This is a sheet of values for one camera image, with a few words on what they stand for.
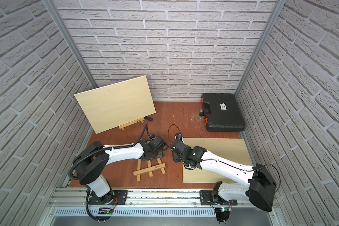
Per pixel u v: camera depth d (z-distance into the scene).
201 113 1.11
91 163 0.46
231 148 0.94
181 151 0.58
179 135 0.70
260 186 0.40
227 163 0.47
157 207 0.73
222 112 1.03
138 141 0.62
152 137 0.82
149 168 0.81
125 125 0.98
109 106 0.90
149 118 1.05
